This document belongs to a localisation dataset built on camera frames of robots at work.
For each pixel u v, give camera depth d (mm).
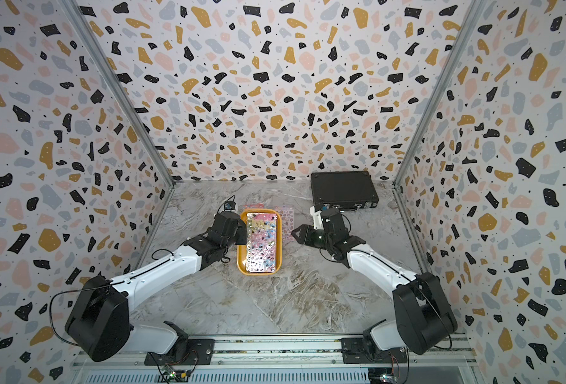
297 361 732
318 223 784
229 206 753
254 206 1130
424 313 431
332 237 668
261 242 900
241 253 900
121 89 866
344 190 1195
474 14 715
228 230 664
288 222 1063
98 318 413
